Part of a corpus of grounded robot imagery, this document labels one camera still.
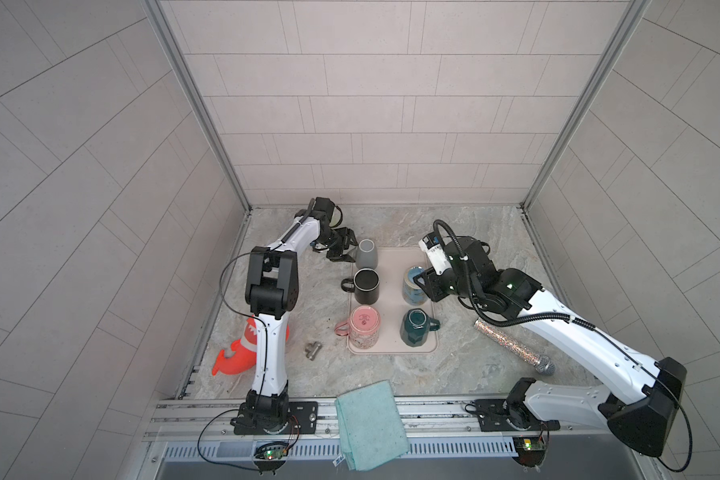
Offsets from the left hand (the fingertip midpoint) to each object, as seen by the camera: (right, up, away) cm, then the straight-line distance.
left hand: (366, 239), depth 97 cm
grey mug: (0, -5, -3) cm, 6 cm away
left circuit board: (-20, -45, -32) cm, 59 cm away
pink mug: (0, -22, -22) cm, 31 cm away
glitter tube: (+39, -28, -17) cm, 51 cm away
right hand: (+13, -9, -24) cm, 29 cm away
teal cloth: (+2, -44, -27) cm, 52 cm away
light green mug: (-9, +7, -8) cm, 14 cm away
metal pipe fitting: (-14, -30, -17) cm, 37 cm away
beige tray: (+9, -8, +3) cm, 12 cm away
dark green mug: (+13, -22, -21) cm, 33 cm away
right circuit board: (+38, -48, -29) cm, 68 cm away
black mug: (0, -12, -14) cm, 19 cm away
